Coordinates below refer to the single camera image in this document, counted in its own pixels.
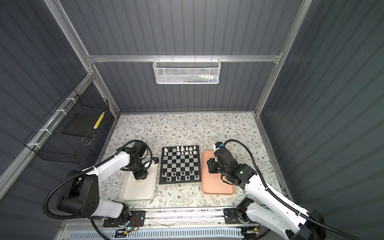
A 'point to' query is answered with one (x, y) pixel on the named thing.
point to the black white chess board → (180, 164)
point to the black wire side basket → (68, 131)
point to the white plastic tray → (131, 189)
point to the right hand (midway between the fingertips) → (210, 163)
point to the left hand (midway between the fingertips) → (141, 174)
